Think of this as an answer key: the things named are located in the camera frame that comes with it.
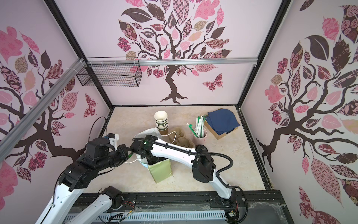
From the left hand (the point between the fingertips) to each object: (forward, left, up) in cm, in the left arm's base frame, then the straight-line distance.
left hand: (136, 152), depth 67 cm
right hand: (-1, -9, -14) cm, 17 cm away
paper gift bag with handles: (-7, -12, -4) cm, 14 cm away
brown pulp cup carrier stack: (+19, -19, -16) cm, 32 cm away
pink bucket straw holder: (+17, -35, -18) cm, 43 cm away
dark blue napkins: (+35, -55, -19) cm, 68 cm away
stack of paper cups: (+24, -10, -6) cm, 27 cm away
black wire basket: (+56, +18, +10) cm, 60 cm away
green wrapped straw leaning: (+20, -29, -6) cm, 36 cm away
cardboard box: (+22, -51, -19) cm, 58 cm away
